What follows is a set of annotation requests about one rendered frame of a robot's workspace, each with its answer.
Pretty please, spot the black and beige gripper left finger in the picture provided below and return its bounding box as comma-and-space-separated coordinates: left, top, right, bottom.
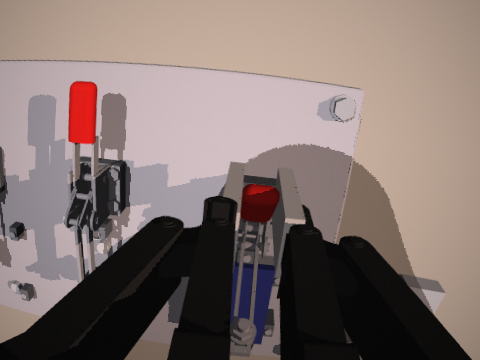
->
0, 162, 245, 360

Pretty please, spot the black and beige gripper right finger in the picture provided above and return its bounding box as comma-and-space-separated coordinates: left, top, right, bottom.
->
272, 167, 472, 360

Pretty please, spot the light grey fixture plate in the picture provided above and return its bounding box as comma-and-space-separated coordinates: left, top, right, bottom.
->
0, 60, 365, 316

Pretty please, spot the blue rectangular plate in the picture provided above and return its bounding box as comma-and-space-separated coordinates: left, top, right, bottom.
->
230, 253, 275, 344

